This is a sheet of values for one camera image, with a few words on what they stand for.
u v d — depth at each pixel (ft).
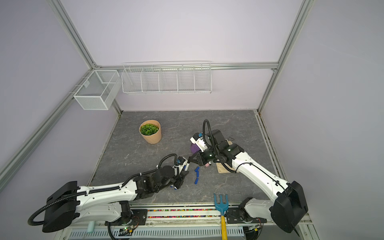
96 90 3.16
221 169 2.92
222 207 2.48
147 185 1.93
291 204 1.29
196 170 2.92
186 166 2.44
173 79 3.25
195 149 3.17
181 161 2.19
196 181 2.79
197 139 2.23
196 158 2.23
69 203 1.34
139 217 2.42
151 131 3.08
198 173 2.91
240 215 2.18
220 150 1.93
